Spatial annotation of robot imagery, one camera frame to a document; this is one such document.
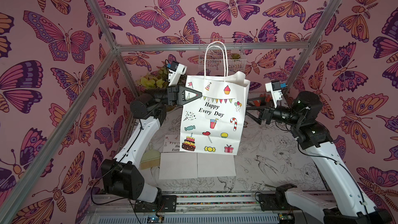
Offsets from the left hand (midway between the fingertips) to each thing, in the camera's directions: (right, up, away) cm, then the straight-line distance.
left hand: (201, 102), depth 51 cm
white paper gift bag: (-15, -34, +37) cm, 52 cm away
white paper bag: (+7, -33, +33) cm, 48 cm away
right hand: (+17, -1, +7) cm, 19 cm away
